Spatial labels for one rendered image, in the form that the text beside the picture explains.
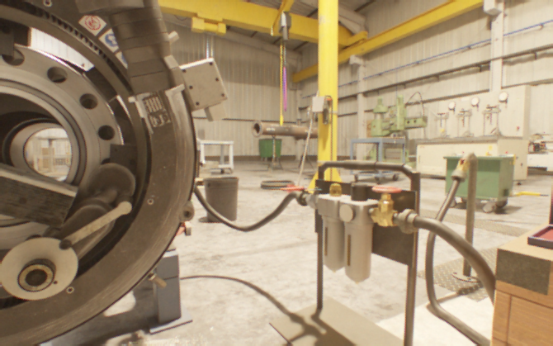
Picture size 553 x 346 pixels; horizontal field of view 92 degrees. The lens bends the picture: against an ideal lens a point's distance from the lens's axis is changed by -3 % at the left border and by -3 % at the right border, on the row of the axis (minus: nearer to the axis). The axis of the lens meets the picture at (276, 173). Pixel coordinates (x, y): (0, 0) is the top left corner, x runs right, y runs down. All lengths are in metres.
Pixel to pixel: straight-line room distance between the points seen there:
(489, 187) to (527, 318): 2.83
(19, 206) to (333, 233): 0.74
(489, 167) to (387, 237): 2.52
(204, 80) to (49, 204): 0.40
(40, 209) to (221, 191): 1.85
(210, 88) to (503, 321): 0.69
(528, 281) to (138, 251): 0.66
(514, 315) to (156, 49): 0.62
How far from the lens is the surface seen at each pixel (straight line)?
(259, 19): 13.37
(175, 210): 0.66
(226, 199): 2.39
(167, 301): 1.12
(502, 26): 11.67
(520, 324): 0.52
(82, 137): 0.77
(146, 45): 0.48
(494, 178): 3.29
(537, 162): 9.51
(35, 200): 0.62
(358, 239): 0.82
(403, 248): 0.83
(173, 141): 0.65
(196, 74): 0.72
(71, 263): 0.66
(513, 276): 0.49
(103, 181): 0.68
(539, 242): 0.52
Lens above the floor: 0.60
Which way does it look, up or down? 4 degrees down
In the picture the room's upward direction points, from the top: straight up
